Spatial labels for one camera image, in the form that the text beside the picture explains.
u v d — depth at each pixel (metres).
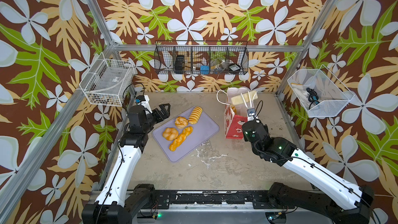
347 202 0.39
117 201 0.39
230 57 0.98
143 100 0.67
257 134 0.50
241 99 0.69
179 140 0.93
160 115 0.66
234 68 0.96
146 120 0.60
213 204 0.74
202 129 1.01
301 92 0.84
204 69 0.96
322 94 0.82
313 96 0.81
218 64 0.94
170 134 0.94
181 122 0.99
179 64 0.99
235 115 0.77
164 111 0.67
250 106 0.69
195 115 1.02
